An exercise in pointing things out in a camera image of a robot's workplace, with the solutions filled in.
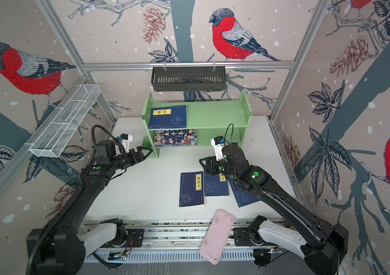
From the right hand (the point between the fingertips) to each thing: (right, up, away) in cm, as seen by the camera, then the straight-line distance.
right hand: (202, 162), depth 72 cm
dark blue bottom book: (-5, -17, +16) cm, 24 cm away
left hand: (-26, +3, +6) cm, 27 cm away
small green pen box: (-33, +7, +29) cm, 45 cm away
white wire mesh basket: (-68, +11, +4) cm, 69 cm away
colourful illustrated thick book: (-20, +10, +20) cm, 30 cm away
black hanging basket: (-15, +47, +35) cm, 61 cm away
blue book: (+7, -15, +16) cm, 24 cm away
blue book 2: (+21, -20, +12) cm, 31 cm away
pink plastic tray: (+6, -33, 0) cm, 34 cm away
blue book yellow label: (-17, +20, +11) cm, 28 cm away
